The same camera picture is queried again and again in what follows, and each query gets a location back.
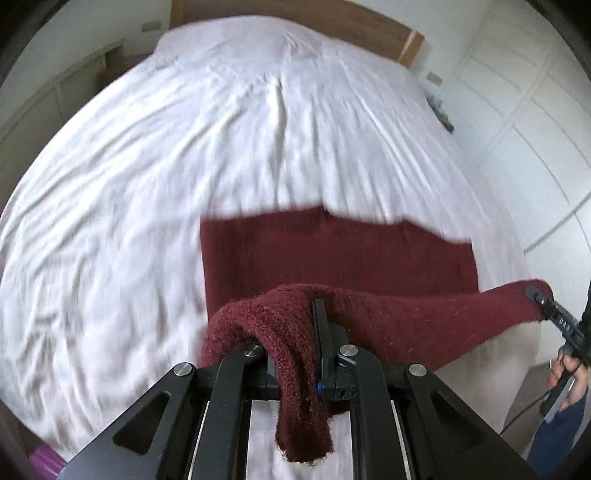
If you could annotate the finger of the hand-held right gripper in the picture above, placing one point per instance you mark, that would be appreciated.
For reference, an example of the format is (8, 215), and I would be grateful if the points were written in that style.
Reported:
(539, 296)

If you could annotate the person's leg in jeans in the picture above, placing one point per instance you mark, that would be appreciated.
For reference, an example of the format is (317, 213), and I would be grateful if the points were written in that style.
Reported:
(554, 438)

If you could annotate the person's right hand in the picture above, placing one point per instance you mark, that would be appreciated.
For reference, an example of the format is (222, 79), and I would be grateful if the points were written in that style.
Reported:
(579, 381)

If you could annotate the wall socket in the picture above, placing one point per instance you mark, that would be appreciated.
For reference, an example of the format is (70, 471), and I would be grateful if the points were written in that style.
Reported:
(434, 78)
(151, 26)

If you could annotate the small bluish object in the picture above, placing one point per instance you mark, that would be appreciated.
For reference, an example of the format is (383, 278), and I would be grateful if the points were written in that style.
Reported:
(441, 110)

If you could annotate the white wardrobe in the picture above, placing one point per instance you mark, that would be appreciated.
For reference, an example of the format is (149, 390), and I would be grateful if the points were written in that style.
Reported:
(531, 115)

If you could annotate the dark red knit sweater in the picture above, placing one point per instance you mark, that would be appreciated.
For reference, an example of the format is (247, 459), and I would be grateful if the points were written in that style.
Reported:
(346, 258)

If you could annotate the low beige cabinet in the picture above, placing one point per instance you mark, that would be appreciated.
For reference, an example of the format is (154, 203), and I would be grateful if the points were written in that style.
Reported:
(46, 87)

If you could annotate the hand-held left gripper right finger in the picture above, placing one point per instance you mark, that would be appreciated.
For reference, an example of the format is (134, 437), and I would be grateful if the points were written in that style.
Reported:
(322, 332)

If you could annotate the wooden headboard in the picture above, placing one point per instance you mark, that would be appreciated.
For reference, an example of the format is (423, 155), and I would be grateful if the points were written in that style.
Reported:
(369, 27)

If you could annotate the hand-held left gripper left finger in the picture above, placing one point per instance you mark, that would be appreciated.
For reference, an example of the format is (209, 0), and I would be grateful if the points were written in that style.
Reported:
(235, 369)

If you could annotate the white bed sheet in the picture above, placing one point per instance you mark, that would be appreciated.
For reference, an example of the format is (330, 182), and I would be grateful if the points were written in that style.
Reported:
(184, 161)

